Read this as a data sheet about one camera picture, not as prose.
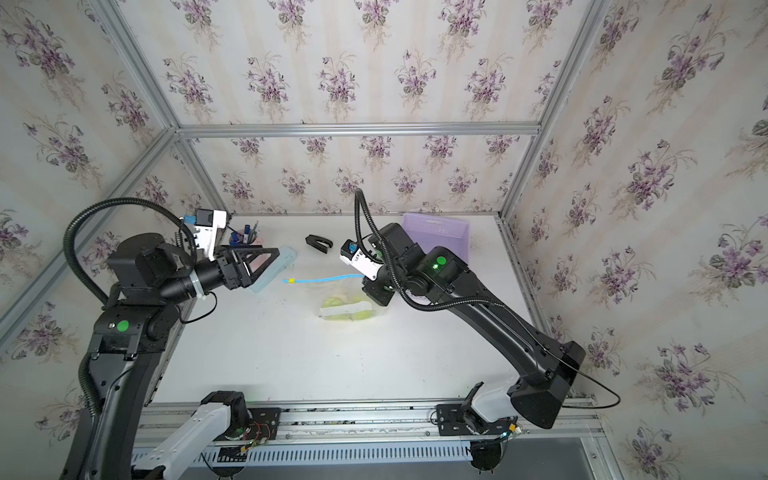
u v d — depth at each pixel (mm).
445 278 450
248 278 497
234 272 482
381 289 582
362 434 730
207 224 500
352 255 573
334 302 820
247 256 493
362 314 807
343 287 677
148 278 419
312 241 1101
